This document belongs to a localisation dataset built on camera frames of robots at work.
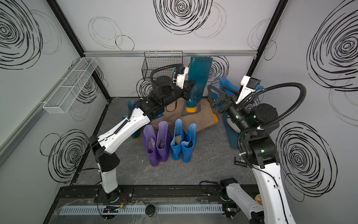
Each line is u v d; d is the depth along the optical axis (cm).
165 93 51
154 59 94
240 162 85
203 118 99
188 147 64
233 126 101
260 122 34
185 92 58
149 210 61
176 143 71
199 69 65
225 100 41
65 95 75
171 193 75
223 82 95
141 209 64
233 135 99
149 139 76
